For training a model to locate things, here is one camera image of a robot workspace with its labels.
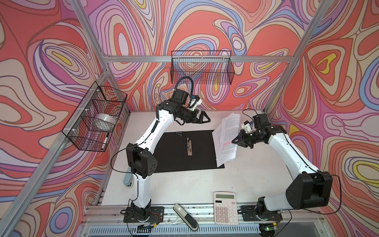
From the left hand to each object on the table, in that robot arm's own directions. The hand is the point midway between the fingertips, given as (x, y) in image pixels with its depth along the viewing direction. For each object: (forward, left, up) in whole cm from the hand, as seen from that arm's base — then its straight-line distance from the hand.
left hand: (204, 119), depth 78 cm
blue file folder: (-4, +11, -27) cm, 29 cm away
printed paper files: (-1, -12, -15) cm, 19 cm away
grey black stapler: (-43, +10, -23) cm, 50 cm away
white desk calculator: (-38, -10, -26) cm, 47 cm away
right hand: (-9, -16, -11) cm, 22 cm away
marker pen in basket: (-12, +51, -3) cm, 52 cm away
